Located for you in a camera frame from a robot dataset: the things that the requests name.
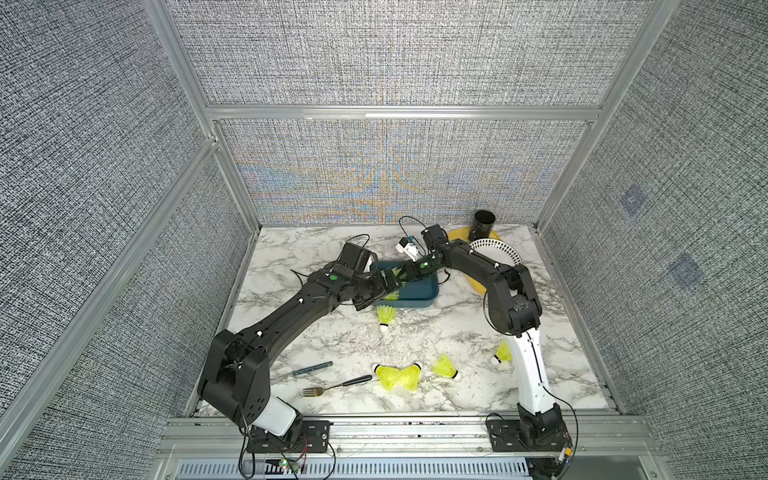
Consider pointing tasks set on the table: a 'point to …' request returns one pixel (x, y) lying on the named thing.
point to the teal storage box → (421, 291)
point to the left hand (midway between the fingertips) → (397, 288)
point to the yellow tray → (462, 233)
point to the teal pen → (311, 368)
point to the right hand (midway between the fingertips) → (397, 270)
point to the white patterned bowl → (496, 251)
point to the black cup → (482, 225)
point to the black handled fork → (317, 391)
